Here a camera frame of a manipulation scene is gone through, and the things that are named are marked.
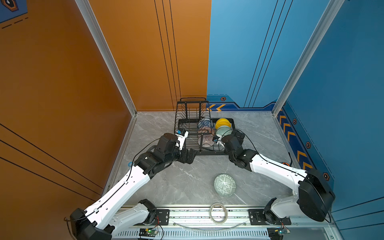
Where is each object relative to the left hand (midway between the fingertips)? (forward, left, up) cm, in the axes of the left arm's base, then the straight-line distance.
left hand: (190, 148), depth 73 cm
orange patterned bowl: (+9, -8, +3) cm, 12 cm away
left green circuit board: (-32, +20, -24) cm, 45 cm away
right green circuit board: (-32, -42, -23) cm, 58 cm away
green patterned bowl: (-10, -19, -22) cm, 31 cm away
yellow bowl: (+29, -21, -13) cm, 38 cm away
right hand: (+11, -24, -5) cm, 27 cm away
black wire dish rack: (+30, +2, -4) cm, 30 cm away
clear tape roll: (-23, -18, -22) cm, 37 cm away
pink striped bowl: (+18, -9, -19) cm, 28 cm away
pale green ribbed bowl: (+24, -21, -17) cm, 36 cm away
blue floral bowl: (+32, -9, -18) cm, 38 cm away
